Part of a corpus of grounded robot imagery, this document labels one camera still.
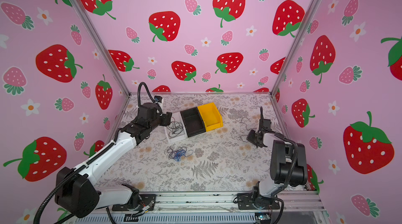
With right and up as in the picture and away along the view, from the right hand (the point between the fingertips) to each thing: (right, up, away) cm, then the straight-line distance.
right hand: (250, 137), depth 96 cm
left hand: (-49, +16, -14) cm, 54 cm away
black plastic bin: (-37, +9, +9) cm, 40 cm away
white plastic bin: (-43, +1, -2) cm, 43 cm away
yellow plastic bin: (-24, +12, +9) cm, 28 cm away
